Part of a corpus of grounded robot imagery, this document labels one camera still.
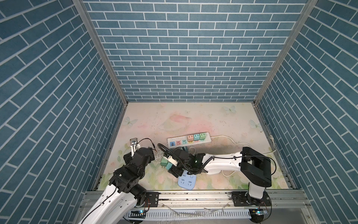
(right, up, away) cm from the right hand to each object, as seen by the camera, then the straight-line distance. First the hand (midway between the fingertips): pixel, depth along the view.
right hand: (169, 165), depth 81 cm
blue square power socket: (+11, -8, -4) cm, 14 cm away
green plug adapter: (+21, +15, +11) cm, 28 cm away
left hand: (-14, +10, -5) cm, 18 cm away
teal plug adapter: (+17, +15, +10) cm, 25 cm away
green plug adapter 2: (-4, +1, +3) cm, 5 cm away
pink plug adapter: (+13, +14, +10) cm, 22 cm away
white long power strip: (+4, +12, +12) cm, 17 cm away
